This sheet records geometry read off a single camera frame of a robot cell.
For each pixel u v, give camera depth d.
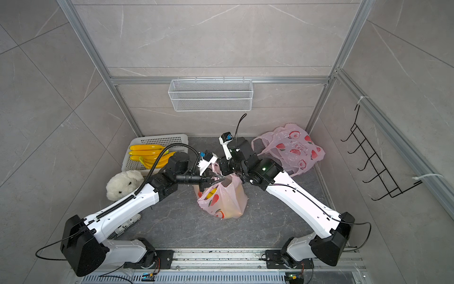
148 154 1.03
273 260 0.74
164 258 0.73
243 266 0.73
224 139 0.59
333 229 0.39
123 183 0.76
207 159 0.62
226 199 0.73
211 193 0.71
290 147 1.05
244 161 0.49
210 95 1.01
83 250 0.39
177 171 0.58
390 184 0.60
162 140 1.08
